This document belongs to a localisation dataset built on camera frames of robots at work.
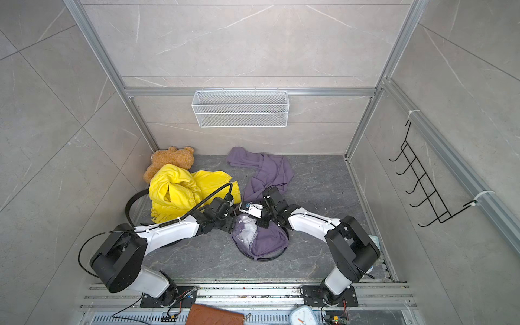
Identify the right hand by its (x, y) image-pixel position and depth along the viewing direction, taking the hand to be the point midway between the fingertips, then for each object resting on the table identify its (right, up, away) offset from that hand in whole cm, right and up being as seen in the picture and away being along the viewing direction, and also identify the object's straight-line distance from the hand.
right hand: (253, 212), depth 87 cm
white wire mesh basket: (-8, +50, +13) cm, 52 cm away
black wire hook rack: (+60, +9, -23) cm, 65 cm away
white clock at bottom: (+18, -32, -19) cm, 41 cm away
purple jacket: (+4, +18, +23) cm, 30 cm away
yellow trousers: (-34, +10, -2) cm, 35 cm away
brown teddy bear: (-39, +26, +20) cm, 51 cm away
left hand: (-10, -2, +3) cm, 11 cm away
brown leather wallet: (-18, -32, -19) cm, 41 cm away
